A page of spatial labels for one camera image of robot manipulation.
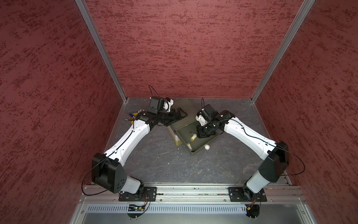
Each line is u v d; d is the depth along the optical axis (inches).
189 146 30.4
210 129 25.9
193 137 31.3
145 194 28.8
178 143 35.3
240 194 29.1
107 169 16.1
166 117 26.3
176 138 33.4
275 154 17.8
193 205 28.1
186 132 32.5
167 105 25.6
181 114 26.8
